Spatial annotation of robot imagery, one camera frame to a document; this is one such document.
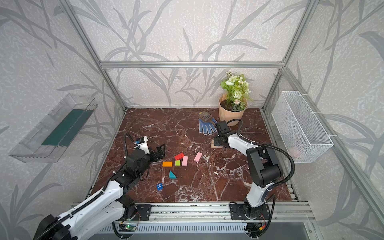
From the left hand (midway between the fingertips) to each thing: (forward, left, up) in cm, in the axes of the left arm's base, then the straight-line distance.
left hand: (161, 141), depth 82 cm
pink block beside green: (-4, -12, -15) cm, 20 cm away
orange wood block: (-7, -2, -15) cm, 17 cm away
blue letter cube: (-20, 0, -15) cm, 25 cm away
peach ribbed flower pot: (+23, -40, -4) cm, 46 cm away
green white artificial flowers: (+29, -44, +12) cm, 54 cm away
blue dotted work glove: (+22, -26, -17) cm, 38 cm away
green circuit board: (-38, +13, -16) cm, 43 cm away
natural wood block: (+6, -30, -16) cm, 34 cm away
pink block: (-1, -20, -16) cm, 26 cm away
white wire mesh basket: (-8, -64, +20) cm, 68 cm away
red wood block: (-2, -9, -15) cm, 18 cm away
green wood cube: (-6, -8, -14) cm, 18 cm away
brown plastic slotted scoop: (+31, -25, -14) cm, 42 cm away
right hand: (+11, -34, -11) cm, 38 cm away
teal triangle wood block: (-14, -5, -15) cm, 21 cm away
